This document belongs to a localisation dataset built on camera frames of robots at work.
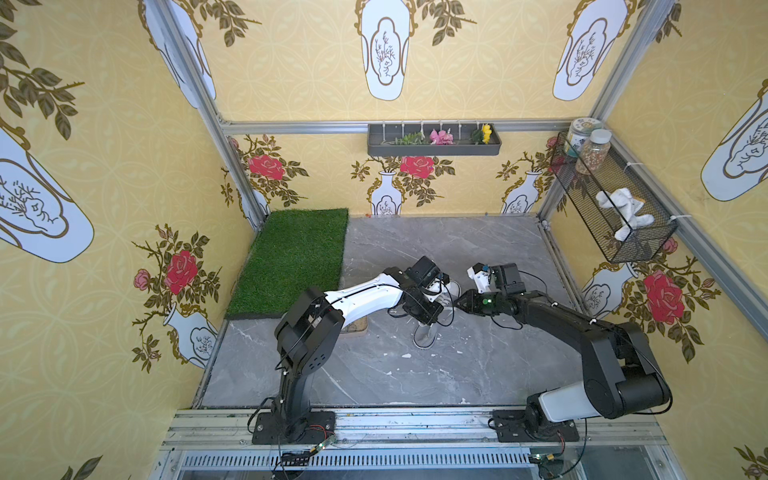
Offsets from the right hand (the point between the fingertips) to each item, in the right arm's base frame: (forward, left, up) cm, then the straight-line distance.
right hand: (462, 298), depth 91 cm
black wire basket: (+40, -43, +11) cm, 60 cm away
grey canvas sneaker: (-12, +12, 0) cm, 17 cm away
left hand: (-5, +11, -1) cm, 12 cm away
